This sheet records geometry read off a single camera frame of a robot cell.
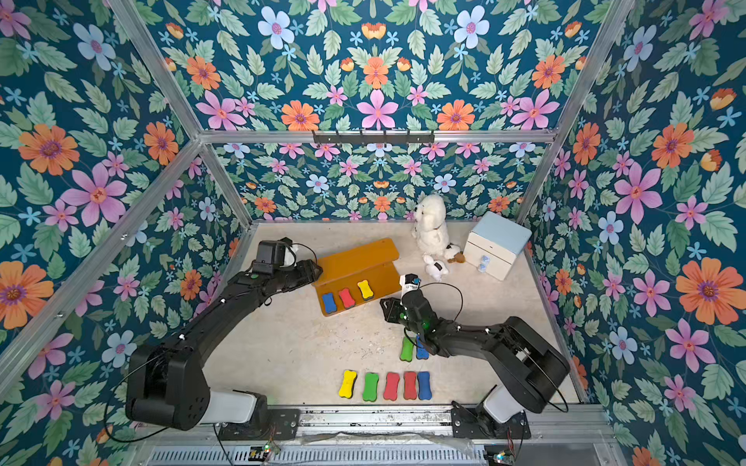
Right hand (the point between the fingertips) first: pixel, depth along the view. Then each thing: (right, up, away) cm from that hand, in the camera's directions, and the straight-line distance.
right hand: (382, 301), depth 87 cm
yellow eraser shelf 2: (-9, -21, -7) cm, 25 cm away
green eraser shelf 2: (-3, -24, -6) cm, 25 cm away
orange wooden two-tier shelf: (-8, +8, +2) cm, 11 cm away
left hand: (-19, +10, -1) cm, 22 cm away
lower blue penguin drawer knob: (+35, +9, +15) cm, 39 cm away
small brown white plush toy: (+26, +14, +20) cm, 36 cm away
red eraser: (+8, -22, -8) cm, 25 cm away
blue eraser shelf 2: (+12, -16, 0) cm, 20 cm away
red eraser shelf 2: (+3, -23, -7) cm, 24 cm away
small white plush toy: (+18, +9, +15) cm, 25 cm away
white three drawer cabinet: (+39, +19, +9) cm, 45 cm away
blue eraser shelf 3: (+12, -23, -8) cm, 27 cm away
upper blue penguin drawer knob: (+34, +13, +11) cm, 38 cm away
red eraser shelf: (-12, -1, +9) cm, 15 cm away
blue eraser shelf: (-18, -2, +9) cm, 20 cm away
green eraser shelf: (+7, -14, -1) cm, 16 cm away
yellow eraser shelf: (-6, +2, +9) cm, 11 cm away
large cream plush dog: (+16, +23, +11) cm, 30 cm away
